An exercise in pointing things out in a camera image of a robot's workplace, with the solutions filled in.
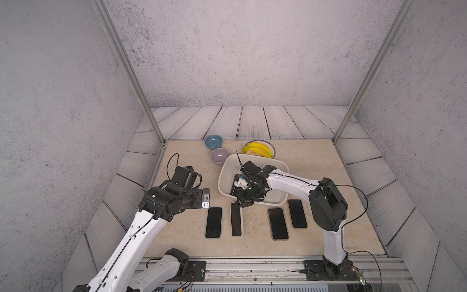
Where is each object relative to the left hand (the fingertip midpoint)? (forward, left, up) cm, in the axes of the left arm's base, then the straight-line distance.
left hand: (202, 197), depth 71 cm
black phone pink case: (-4, -32, -21) cm, 39 cm away
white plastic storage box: (+26, -10, -14) cm, 32 cm away
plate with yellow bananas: (+41, -27, -16) cm, 52 cm away
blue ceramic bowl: (+50, +2, -19) cm, 54 cm away
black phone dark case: (+13, -12, -18) cm, 25 cm away
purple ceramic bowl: (+37, -3, -17) cm, 41 cm away
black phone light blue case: (-1, -2, -22) cm, 22 cm away
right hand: (+2, -13, -13) cm, 19 cm away
